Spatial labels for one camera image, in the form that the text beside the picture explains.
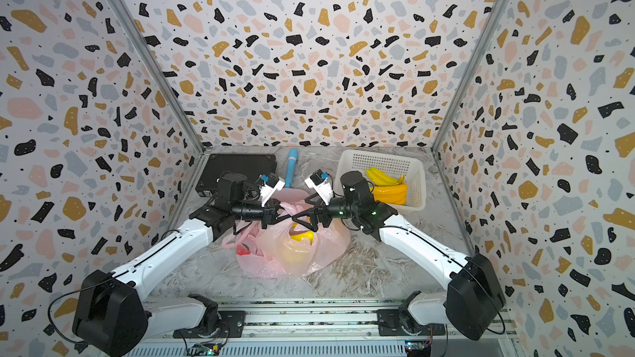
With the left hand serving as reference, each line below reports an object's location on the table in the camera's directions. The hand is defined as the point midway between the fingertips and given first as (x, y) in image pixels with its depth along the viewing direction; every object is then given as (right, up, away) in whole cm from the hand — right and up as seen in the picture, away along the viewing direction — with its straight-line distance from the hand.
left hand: (296, 213), depth 73 cm
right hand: (+2, +1, -2) cm, 3 cm away
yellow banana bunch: (0, -9, +6) cm, 11 cm away
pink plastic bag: (-3, -10, +4) cm, 12 cm away
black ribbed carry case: (-29, +15, +43) cm, 54 cm away
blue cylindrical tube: (-8, +15, +39) cm, 43 cm away
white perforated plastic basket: (+36, +15, +36) cm, 53 cm away
